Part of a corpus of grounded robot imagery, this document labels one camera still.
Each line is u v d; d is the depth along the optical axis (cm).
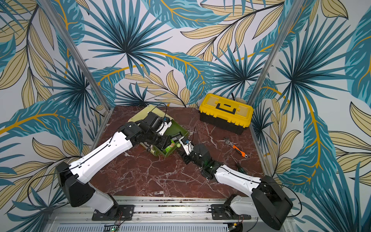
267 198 41
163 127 61
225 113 96
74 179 40
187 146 69
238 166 88
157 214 74
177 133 86
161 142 66
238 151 96
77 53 85
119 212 68
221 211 74
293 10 70
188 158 72
